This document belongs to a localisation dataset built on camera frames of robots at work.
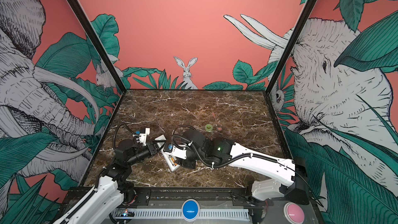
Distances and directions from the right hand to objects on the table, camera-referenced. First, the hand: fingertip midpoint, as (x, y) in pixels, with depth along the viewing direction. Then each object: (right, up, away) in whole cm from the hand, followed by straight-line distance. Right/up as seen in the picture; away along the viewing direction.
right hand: (174, 156), depth 64 cm
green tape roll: (+16, +7, +37) cm, 41 cm away
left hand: (-6, +4, +11) cm, 13 cm away
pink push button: (+54, -28, +5) cm, 61 cm away
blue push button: (+6, -27, +7) cm, 29 cm away
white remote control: (-4, -5, +11) cm, 12 cm away
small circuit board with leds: (-23, -29, +6) cm, 37 cm away
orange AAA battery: (-3, -6, +11) cm, 12 cm away
